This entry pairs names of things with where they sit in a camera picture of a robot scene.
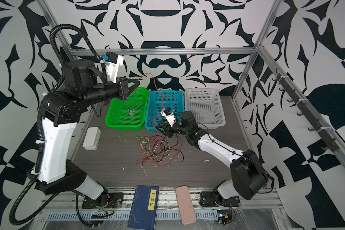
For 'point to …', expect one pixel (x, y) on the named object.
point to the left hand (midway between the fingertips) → (135, 79)
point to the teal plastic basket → (158, 100)
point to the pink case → (186, 210)
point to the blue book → (144, 209)
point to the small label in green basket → (131, 112)
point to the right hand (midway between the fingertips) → (158, 122)
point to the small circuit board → (224, 216)
